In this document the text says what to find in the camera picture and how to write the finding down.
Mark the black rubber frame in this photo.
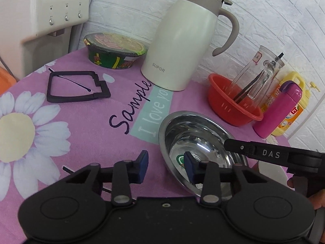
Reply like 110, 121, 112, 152
46, 68, 111, 104

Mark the red plastic basket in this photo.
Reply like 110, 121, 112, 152
208, 73, 264, 127

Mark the orange cloth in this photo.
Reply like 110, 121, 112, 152
0, 67, 18, 92

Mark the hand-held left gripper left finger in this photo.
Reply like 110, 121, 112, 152
65, 150, 149, 207

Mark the green instant noodle bowl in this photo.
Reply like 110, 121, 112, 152
84, 32, 148, 70

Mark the pink water bottle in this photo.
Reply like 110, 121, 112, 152
252, 80, 305, 138

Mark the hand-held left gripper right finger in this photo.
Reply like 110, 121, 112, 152
183, 151, 266, 206

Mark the person's right hand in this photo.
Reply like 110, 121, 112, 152
286, 175, 325, 210

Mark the black thin stick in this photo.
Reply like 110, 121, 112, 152
48, 68, 90, 91

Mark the white thermos jug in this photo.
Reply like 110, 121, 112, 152
141, 0, 240, 92

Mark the purple floral tablecloth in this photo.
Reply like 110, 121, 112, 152
0, 47, 292, 209

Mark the stainless steel bowl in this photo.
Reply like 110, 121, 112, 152
159, 111, 248, 197

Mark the glass pitcher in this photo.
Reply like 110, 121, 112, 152
227, 45, 285, 107

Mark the yellow detergent bottle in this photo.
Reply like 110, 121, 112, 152
260, 71, 319, 136

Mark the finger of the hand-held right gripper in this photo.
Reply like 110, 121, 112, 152
223, 138, 291, 167

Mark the white water dispenser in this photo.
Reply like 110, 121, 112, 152
0, 0, 91, 80

